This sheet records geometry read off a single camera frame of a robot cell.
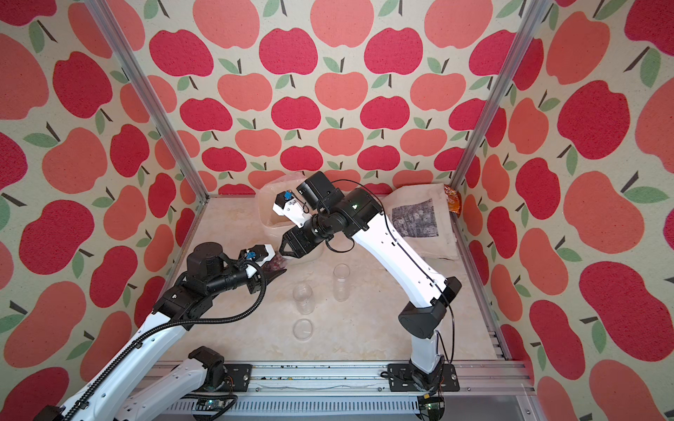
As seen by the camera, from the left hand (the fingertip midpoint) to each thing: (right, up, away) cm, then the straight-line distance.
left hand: (279, 264), depth 69 cm
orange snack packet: (+66, +21, +42) cm, 81 cm away
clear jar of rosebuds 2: (+4, -14, +19) cm, 24 cm away
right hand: (+4, +4, -5) cm, 7 cm away
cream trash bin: (-4, +10, +10) cm, 15 cm away
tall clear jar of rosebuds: (+17, -7, +9) cm, 20 cm away
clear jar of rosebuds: (0, 0, -2) cm, 2 cm away
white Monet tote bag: (+47, +13, +27) cm, 55 cm away
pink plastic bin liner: (-9, +8, +11) cm, 16 cm away
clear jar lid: (+4, -24, +15) cm, 28 cm away
